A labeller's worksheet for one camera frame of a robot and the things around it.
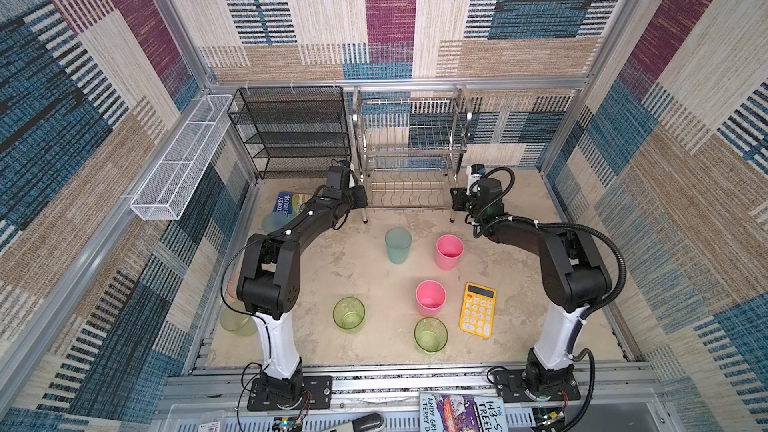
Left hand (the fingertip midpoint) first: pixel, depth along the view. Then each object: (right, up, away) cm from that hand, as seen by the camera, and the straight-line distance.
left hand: (365, 188), depth 97 cm
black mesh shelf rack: (-27, +22, +12) cm, 36 cm away
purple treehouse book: (+19, -52, -28) cm, 62 cm away
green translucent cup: (-4, -36, -12) cm, 38 cm away
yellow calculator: (+32, -35, -12) cm, 49 cm away
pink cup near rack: (+26, -19, -2) cm, 32 cm away
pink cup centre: (+19, -31, -11) cm, 38 cm away
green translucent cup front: (+19, -39, -16) cm, 46 cm away
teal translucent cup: (+10, -16, -5) cm, 20 cm away
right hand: (+28, -1, +2) cm, 28 cm away
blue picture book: (-28, -5, +12) cm, 31 cm away
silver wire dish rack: (+14, +15, +12) cm, 24 cm away
